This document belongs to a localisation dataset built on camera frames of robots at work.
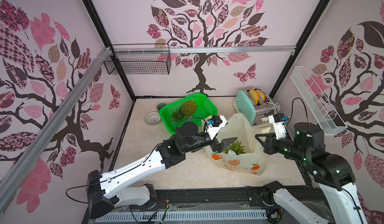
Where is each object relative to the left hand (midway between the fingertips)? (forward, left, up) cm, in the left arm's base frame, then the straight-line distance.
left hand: (229, 132), depth 58 cm
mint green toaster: (+32, -26, -19) cm, 45 cm away
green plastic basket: (+41, +6, -34) cm, 54 cm away
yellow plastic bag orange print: (-6, -12, -15) cm, 20 cm away
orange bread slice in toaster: (+38, -30, -16) cm, 51 cm away
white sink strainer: (+34, +45, -34) cm, 66 cm away
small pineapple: (+1, -6, -14) cm, 16 cm away
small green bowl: (+41, +39, -28) cm, 63 cm away
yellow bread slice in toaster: (+37, -25, -16) cm, 47 cm away
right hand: (-1, -12, -4) cm, 13 cm away
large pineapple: (+35, +20, -26) cm, 48 cm away
